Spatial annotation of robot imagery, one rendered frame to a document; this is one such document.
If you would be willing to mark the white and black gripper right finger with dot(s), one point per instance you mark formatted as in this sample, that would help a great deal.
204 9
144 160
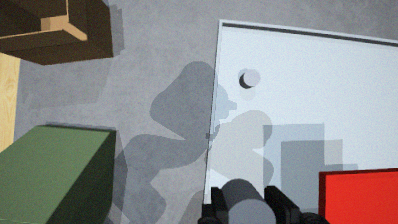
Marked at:
287 212

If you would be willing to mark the brown cardboard box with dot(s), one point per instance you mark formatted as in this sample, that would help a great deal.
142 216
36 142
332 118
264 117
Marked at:
54 45

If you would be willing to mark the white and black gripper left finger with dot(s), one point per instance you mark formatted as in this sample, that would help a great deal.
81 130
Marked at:
217 211

